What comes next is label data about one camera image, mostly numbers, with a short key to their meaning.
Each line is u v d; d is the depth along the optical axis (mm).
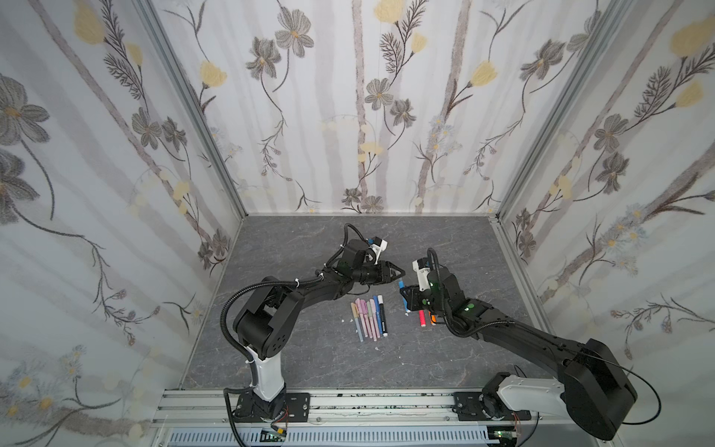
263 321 485
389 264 803
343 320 906
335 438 702
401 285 836
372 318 904
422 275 753
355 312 913
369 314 906
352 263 727
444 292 626
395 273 846
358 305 930
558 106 864
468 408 732
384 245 839
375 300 946
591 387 408
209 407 753
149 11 675
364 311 910
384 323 884
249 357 521
